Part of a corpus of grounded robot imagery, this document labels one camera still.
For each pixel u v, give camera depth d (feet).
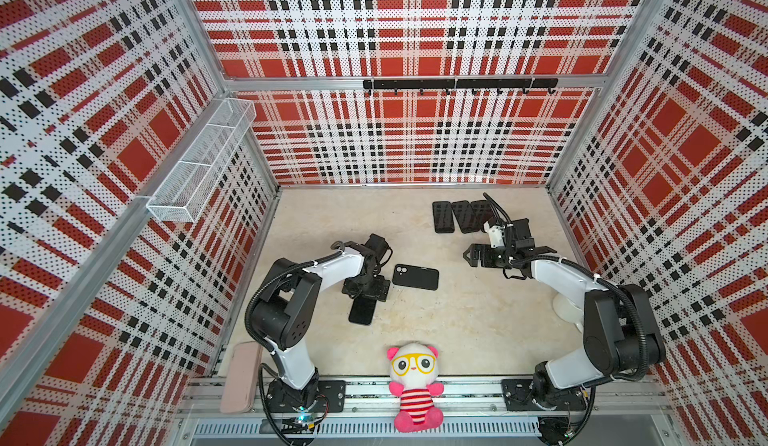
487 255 2.69
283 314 1.56
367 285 2.59
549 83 2.90
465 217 3.65
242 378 2.41
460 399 2.46
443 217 3.65
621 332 1.45
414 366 2.35
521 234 2.36
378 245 2.53
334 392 2.42
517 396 2.40
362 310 2.87
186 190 3.05
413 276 3.15
